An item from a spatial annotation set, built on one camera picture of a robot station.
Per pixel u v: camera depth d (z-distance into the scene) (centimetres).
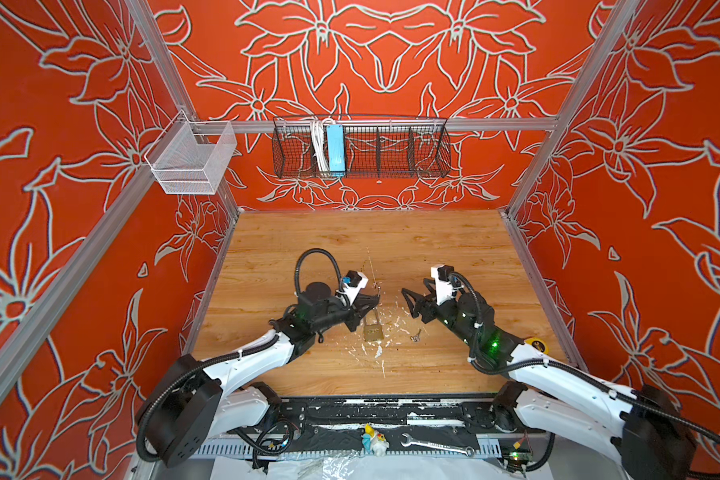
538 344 83
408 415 74
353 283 67
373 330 87
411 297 71
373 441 67
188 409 42
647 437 39
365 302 72
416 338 86
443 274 65
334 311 68
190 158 93
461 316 58
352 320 72
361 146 97
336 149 90
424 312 68
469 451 69
